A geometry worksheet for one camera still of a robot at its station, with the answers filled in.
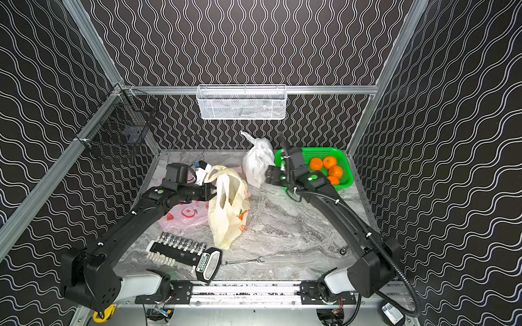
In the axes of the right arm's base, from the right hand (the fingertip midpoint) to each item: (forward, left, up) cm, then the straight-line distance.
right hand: (275, 172), depth 79 cm
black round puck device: (-43, -40, -24) cm, 63 cm away
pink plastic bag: (-8, +41, -22) cm, 47 cm away
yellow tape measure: (-44, +58, -24) cm, 77 cm away
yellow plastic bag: (-15, +16, +1) cm, 22 cm away
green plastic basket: (+23, -36, -16) cm, 46 cm away
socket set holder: (-22, +42, -24) cm, 53 cm away
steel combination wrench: (-27, +20, -25) cm, 42 cm away
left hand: (-7, +19, -3) cm, 21 cm away
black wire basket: (+30, +72, +4) cm, 79 cm away
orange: (+23, -29, -18) cm, 41 cm away
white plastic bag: (+16, +8, -9) cm, 20 cm away
